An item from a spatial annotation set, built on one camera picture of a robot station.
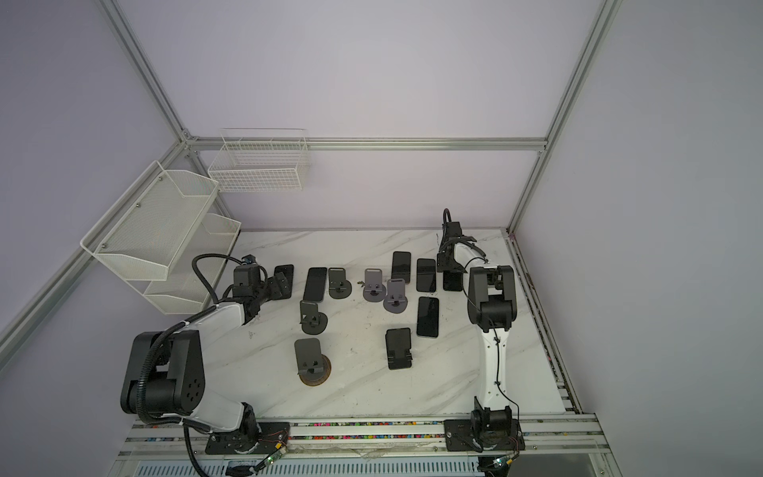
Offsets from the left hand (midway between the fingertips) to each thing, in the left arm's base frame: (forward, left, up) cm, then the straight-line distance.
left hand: (271, 284), depth 94 cm
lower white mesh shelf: (-11, +17, +12) cm, 24 cm away
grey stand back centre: (+1, -33, -4) cm, 33 cm away
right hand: (+14, -61, -6) cm, 63 cm away
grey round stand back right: (-4, -40, -4) cm, 41 cm away
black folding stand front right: (-20, -41, -2) cm, 46 cm away
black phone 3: (+6, -61, -6) cm, 61 cm away
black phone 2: (+6, -11, -9) cm, 16 cm away
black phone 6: (-7, -51, -8) cm, 52 cm away
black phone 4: (+15, -43, -9) cm, 46 cm away
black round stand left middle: (-11, -14, -4) cm, 18 cm away
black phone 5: (+12, -52, -11) cm, 54 cm away
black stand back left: (+2, -21, -4) cm, 22 cm away
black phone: (+12, 0, -9) cm, 15 cm away
